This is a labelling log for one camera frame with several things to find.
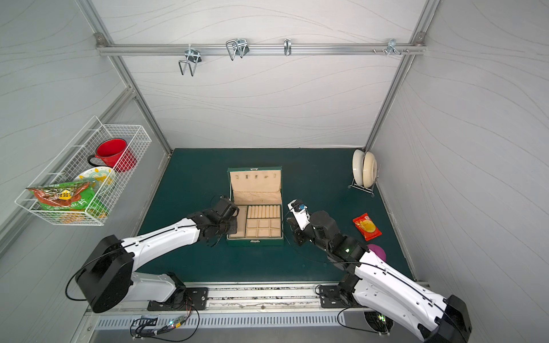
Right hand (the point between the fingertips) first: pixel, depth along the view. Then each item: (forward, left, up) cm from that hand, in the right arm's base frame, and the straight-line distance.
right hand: (290, 217), depth 75 cm
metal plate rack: (+24, -36, -15) cm, 46 cm away
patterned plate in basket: (+3, +62, +17) cm, 64 cm away
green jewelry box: (+15, +14, -7) cm, 22 cm away
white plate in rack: (+31, -30, -1) cm, 43 cm away
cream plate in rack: (+26, -35, -3) cm, 43 cm away
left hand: (+2, +23, -12) cm, 26 cm away
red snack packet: (+5, -34, -17) cm, 38 cm away
